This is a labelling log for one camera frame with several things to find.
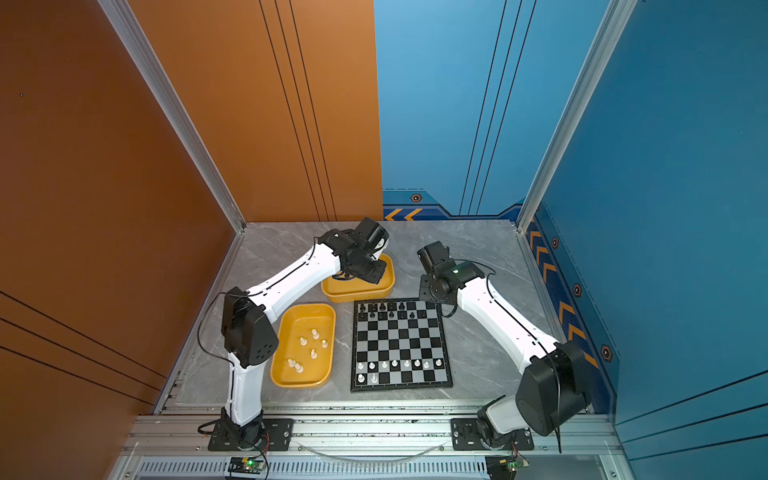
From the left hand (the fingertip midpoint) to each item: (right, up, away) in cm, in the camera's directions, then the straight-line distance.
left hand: (379, 271), depth 87 cm
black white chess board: (+6, -21, 0) cm, 22 cm away
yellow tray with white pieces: (-22, -24, -1) cm, 33 cm away
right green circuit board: (+30, -46, -17) cm, 57 cm away
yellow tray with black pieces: (-9, -7, +8) cm, 14 cm away
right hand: (+14, -5, -4) cm, 15 cm away
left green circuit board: (-31, -45, -16) cm, 57 cm away
